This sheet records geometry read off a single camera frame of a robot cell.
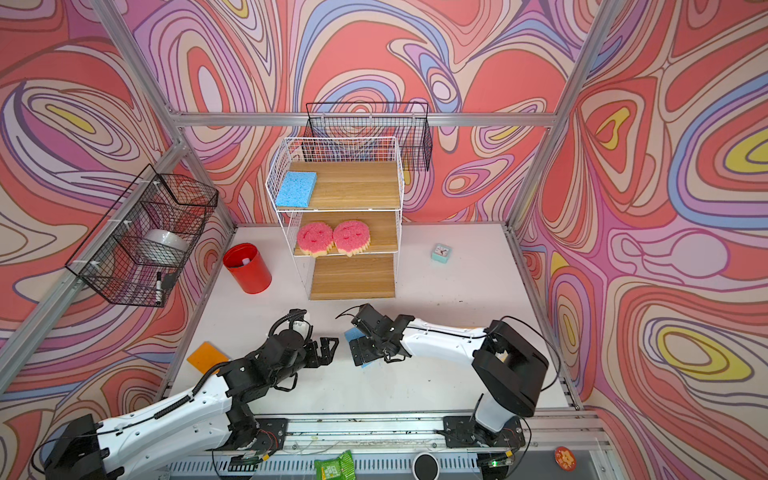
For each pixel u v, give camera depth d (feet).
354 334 2.98
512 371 1.44
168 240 2.40
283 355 1.94
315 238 2.57
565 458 2.30
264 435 2.39
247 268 2.99
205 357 2.82
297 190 2.27
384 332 2.09
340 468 2.26
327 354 2.37
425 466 2.14
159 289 2.35
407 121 2.90
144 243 2.26
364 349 2.42
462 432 2.41
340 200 2.27
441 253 3.54
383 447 2.40
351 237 2.57
